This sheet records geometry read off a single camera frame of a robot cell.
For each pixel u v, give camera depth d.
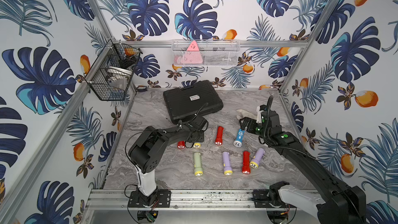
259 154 0.86
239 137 0.92
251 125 0.72
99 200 0.76
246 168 0.82
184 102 1.03
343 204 0.38
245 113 1.06
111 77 0.83
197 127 0.75
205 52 0.92
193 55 0.91
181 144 0.89
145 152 0.49
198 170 0.80
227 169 0.81
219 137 0.93
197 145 0.90
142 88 1.21
